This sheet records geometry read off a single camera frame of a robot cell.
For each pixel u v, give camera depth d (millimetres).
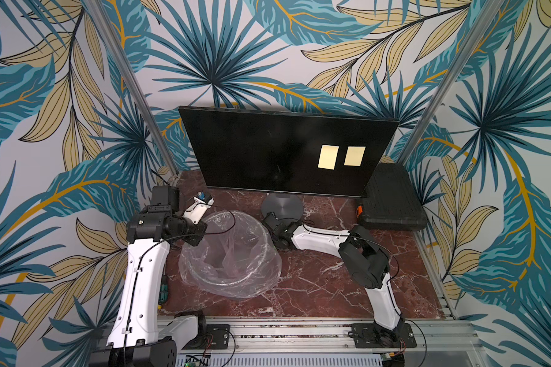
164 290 801
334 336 748
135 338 361
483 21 704
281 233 713
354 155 715
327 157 711
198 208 632
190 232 606
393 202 980
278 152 934
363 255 549
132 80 833
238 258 793
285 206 1044
